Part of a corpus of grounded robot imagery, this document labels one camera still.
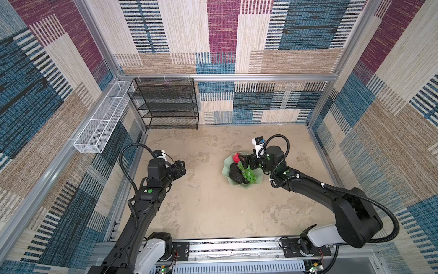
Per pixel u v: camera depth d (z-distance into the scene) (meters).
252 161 0.76
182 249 0.75
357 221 0.43
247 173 0.85
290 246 0.74
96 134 0.71
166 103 1.10
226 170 0.94
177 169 0.71
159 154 0.70
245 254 0.73
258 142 0.74
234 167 0.96
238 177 0.87
